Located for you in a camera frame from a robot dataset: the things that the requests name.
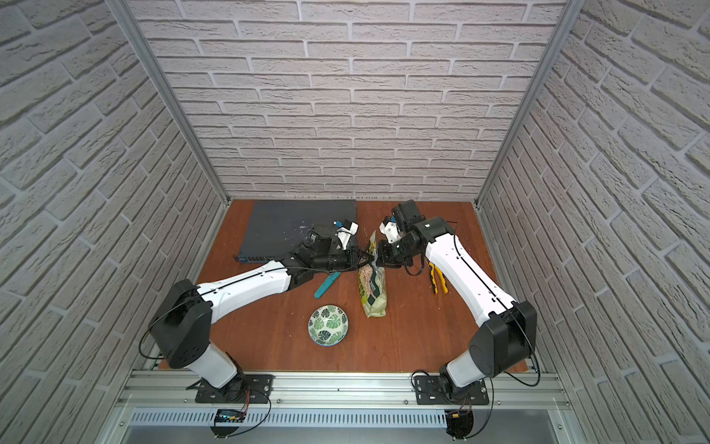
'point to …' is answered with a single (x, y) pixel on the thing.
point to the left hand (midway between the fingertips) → (372, 249)
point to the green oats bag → (372, 283)
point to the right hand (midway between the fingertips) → (372, 264)
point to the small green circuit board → (229, 415)
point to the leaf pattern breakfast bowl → (328, 326)
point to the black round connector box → (459, 423)
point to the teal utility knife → (331, 277)
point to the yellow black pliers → (433, 267)
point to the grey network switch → (277, 228)
